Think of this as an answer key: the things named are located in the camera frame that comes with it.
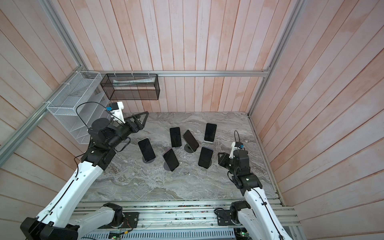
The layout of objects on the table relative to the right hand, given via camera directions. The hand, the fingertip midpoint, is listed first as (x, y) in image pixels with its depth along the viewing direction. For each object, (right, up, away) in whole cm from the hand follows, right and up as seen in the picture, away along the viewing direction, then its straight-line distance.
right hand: (220, 152), depth 80 cm
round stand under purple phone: (-32, -11, +13) cm, 36 cm away
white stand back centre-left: (-25, 0, +21) cm, 33 cm away
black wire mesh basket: (-58, +43, +24) cm, 76 cm away
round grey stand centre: (-18, 0, +20) cm, 27 cm away
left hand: (-38, +19, -14) cm, 44 cm away
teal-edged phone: (-16, +6, +15) cm, 22 cm away
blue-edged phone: (-7, -4, +7) cm, 11 cm away
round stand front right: (-4, -8, +8) cm, 12 cm away
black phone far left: (-43, 0, +9) cm, 44 cm away
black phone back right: (-3, +12, +18) cm, 21 cm away
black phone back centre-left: (-26, +7, +19) cm, 33 cm away
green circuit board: (+10, -37, -10) cm, 40 cm away
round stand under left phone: (-43, -7, +11) cm, 45 cm away
